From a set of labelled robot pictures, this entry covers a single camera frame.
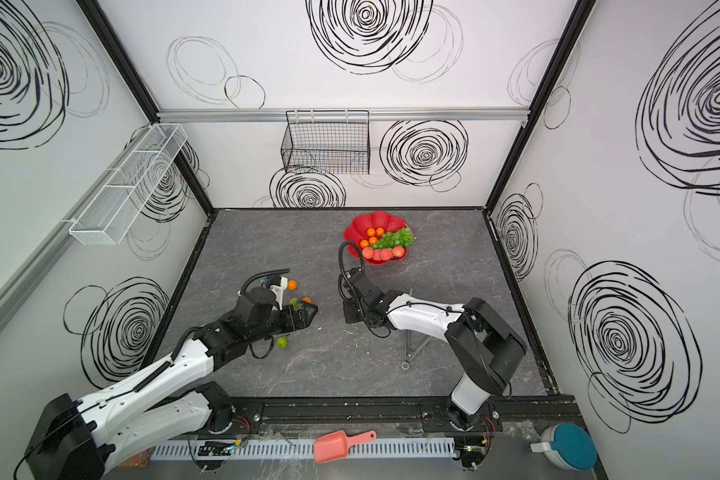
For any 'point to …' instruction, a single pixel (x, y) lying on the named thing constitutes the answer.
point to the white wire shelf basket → (105, 219)
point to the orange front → (380, 231)
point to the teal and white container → (567, 447)
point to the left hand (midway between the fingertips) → (310, 310)
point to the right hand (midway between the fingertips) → (345, 309)
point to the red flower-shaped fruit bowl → (357, 232)
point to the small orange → (372, 240)
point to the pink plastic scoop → (335, 446)
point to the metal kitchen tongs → (405, 365)
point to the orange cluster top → (307, 299)
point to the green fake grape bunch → (402, 237)
